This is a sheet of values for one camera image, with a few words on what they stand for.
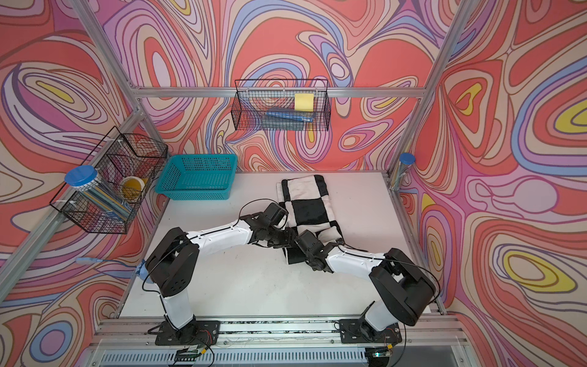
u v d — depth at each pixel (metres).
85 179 0.56
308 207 1.03
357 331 0.73
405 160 1.02
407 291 0.44
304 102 0.89
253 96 0.88
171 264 0.48
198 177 1.19
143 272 0.78
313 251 0.69
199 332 0.73
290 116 0.88
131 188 0.71
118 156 0.80
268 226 0.72
